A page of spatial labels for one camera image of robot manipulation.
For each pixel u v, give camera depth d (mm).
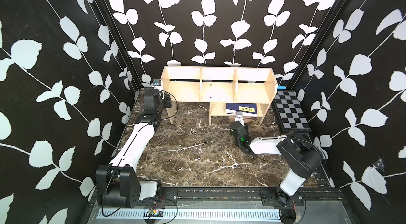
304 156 473
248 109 903
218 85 901
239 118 793
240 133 716
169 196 733
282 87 1227
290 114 1016
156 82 685
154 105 604
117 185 401
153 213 707
